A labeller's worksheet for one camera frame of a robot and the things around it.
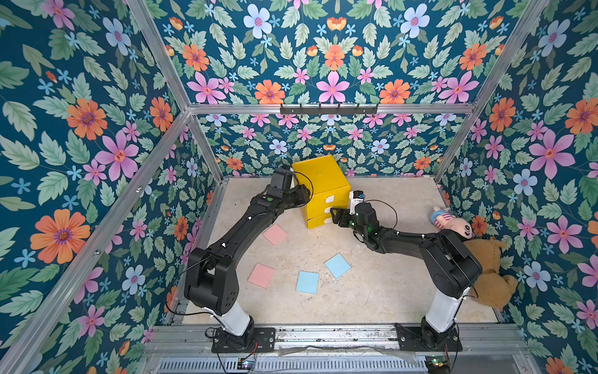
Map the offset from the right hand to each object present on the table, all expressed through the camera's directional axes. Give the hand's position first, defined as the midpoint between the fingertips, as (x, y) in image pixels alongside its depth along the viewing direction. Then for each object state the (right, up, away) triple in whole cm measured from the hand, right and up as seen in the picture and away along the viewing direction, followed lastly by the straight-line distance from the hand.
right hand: (338, 208), depth 93 cm
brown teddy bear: (+49, -25, -18) cm, 58 cm away
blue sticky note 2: (0, -22, -2) cm, 22 cm away
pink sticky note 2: (-30, -25, -7) cm, 40 cm away
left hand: (-12, +7, -8) cm, 16 cm away
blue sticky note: (-12, -28, -7) cm, 31 cm away
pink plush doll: (+45, -5, +2) cm, 45 cm away
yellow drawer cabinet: (-4, +9, -5) cm, 11 cm away
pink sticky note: (-27, -12, +5) cm, 30 cm away
